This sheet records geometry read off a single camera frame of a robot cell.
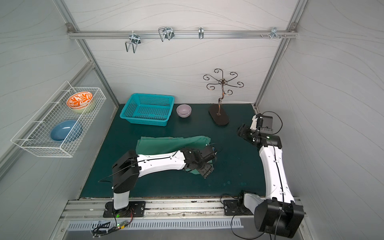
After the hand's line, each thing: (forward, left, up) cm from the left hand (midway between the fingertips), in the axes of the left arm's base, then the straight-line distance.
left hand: (207, 167), depth 81 cm
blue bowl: (+5, +64, +26) cm, 69 cm away
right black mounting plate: (-18, -14, -6) cm, 24 cm away
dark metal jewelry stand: (+46, -9, -5) cm, 47 cm away
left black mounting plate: (-20, +36, -6) cm, 42 cm away
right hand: (+15, -19, +15) cm, 28 cm away
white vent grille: (-27, +46, -7) cm, 54 cm away
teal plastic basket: (+50, +48, -7) cm, 70 cm away
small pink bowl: (+45, +16, -2) cm, 48 cm away
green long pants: (+16, +38, -6) cm, 42 cm away
